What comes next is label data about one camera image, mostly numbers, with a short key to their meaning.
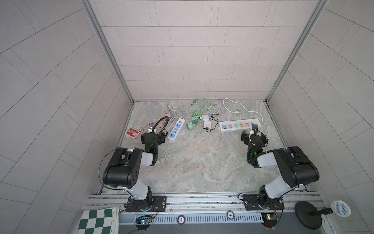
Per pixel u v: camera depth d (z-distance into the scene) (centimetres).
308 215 67
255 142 69
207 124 99
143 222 65
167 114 107
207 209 71
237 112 108
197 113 105
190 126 99
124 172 44
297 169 45
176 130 96
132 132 96
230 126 99
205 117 105
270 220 68
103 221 65
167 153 87
